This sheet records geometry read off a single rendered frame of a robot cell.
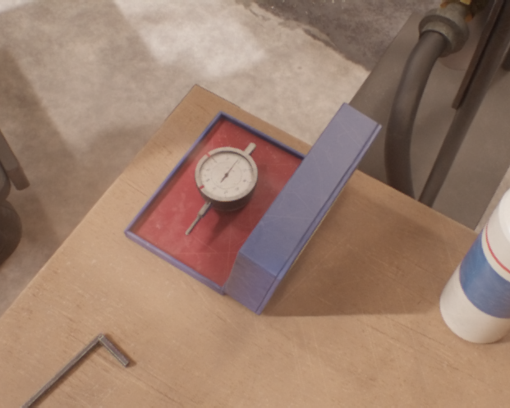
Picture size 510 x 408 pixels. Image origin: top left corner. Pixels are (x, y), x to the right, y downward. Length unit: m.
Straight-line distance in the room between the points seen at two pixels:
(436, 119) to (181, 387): 0.84
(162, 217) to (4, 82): 0.80
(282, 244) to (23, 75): 0.96
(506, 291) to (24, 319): 0.40
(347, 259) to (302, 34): 0.82
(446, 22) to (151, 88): 0.66
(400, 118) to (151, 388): 0.40
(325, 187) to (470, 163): 0.76
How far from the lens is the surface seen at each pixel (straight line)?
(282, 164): 0.69
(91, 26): 1.47
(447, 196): 1.25
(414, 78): 0.82
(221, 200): 0.64
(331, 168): 0.56
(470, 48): 1.06
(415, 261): 0.67
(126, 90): 1.36
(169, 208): 0.67
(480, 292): 0.57
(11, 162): 0.92
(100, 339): 0.63
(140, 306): 0.64
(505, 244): 0.50
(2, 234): 1.15
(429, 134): 1.31
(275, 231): 0.53
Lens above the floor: 1.07
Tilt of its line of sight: 62 degrees down
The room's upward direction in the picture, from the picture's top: straight up
